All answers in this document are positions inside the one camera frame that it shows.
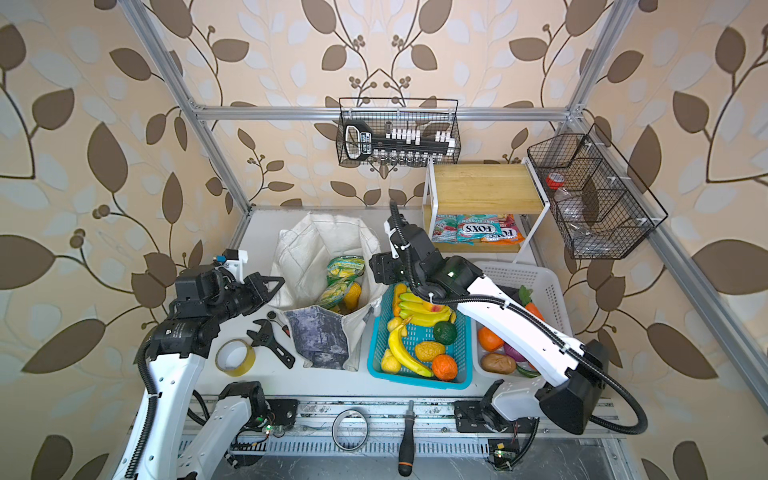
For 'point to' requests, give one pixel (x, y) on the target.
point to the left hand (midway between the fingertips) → (284, 278)
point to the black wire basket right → (602, 208)
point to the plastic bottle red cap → (555, 181)
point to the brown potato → (498, 363)
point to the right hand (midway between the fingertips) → (383, 262)
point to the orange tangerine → (444, 368)
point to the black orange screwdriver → (406, 449)
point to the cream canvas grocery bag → (299, 271)
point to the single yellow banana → (395, 345)
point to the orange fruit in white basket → (489, 340)
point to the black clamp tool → (265, 337)
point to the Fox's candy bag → (500, 229)
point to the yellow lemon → (394, 323)
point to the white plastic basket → (549, 295)
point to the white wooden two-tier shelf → (484, 189)
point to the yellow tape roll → (246, 366)
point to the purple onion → (513, 354)
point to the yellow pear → (352, 296)
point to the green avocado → (444, 332)
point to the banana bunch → (418, 311)
